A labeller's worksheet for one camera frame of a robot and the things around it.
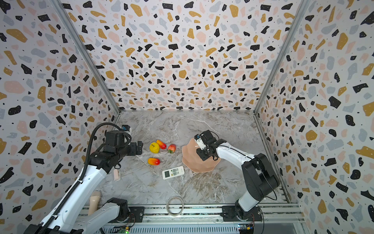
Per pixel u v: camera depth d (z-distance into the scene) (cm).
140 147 72
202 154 81
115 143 56
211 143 71
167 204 76
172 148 95
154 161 90
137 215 73
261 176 47
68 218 39
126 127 67
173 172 88
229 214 73
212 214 76
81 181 44
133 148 69
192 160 95
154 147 94
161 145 97
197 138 83
